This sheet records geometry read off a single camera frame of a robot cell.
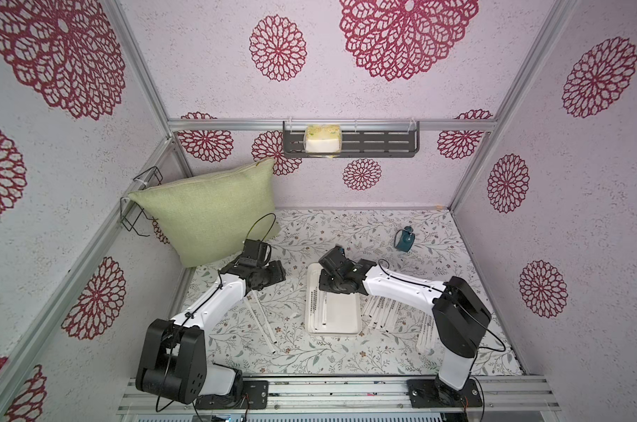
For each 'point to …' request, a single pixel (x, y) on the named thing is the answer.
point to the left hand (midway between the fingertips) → (279, 275)
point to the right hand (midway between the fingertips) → (319, 280)
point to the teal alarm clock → (404, 238)
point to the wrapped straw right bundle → (381, 312)
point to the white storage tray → (328, 313)
